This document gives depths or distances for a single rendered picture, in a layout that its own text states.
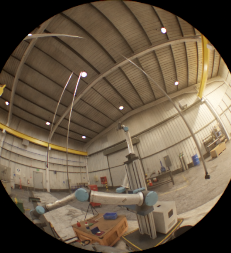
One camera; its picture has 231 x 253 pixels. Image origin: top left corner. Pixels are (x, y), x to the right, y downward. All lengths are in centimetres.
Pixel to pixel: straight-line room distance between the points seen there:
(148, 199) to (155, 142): 824
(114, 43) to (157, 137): 881
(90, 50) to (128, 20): 338
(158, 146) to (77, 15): 1222
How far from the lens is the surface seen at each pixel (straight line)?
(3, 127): 1189
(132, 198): 84
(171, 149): 867
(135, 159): 121
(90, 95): 848
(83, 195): 77
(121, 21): 684
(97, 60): 704
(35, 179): 1112
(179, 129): 912
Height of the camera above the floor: 159
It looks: 32 degrees up
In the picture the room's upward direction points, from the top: 13 degrees counter-clockwise
